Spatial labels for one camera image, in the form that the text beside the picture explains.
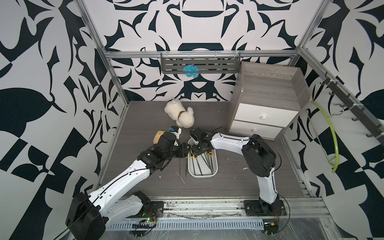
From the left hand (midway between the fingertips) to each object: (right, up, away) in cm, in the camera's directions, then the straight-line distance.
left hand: (186, 143), depth 79 cm
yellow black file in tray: (+3, -10, +13) cm, 17 cm away
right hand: (+6, -5, +17) cm, 18 cm away
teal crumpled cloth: (+2, +43, +12) cm, 44 cm away
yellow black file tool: (0, -14, +6) cm, 15 cm away
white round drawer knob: (+42, +13, +2) cm, 44 cm away
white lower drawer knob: (+42, +5, +15) cm, 45 cm away
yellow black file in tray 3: (+14, -9, +13) cm, 21 cm away
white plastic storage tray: (+9, -15, +10) cm, 20 cm away
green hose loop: (+65, +6, -13) cm, 67 cm away
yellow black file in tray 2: (+6, -11, +13) cm, 18 cm away
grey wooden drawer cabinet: (+42, +23, +1) cm, 48 cm away
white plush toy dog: (-8, +18, +23) cm, 30 cm away
